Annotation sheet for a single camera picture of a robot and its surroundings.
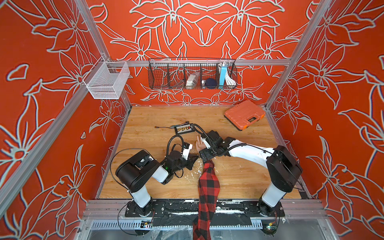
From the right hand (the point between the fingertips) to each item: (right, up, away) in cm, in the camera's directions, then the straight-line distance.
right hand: (203, 153), depth 88 cm
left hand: (-3, -2, -1) cm, 4 cm away
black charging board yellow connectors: (-11, +14, +15) cm, 24 cm away
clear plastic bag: (-7, +45, +4) cm, 45 cm away
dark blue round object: (+5, +44, +7) cm, 45 cm away
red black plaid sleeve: (+2, -16, -13) cm, 21 cm away
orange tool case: (+32, +24, +19) cm, 44 cm away
